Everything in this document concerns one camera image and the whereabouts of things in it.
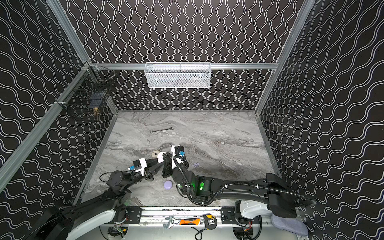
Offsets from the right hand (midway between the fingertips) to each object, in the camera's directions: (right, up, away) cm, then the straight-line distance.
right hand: (164, 156), depth 67 cm
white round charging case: (-2, 0, -1) cm, 2 cm away
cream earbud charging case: (-11, -4, +27) cm, 30 cm away
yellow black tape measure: (+21, -31, +3) cm, 38 cm away
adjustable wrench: (+2, -33, +5) cm, 34 cm away
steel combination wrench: (-3, +12, +42) cm, 44 cm away
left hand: (+1, -2, -1) cm, 2 cm away
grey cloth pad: (+60, -32, +2) cm, 68 cm away
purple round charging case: (-1, -19, +16) cm, 25 cm away
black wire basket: (-50, +31, +24) cm, 64 cm away
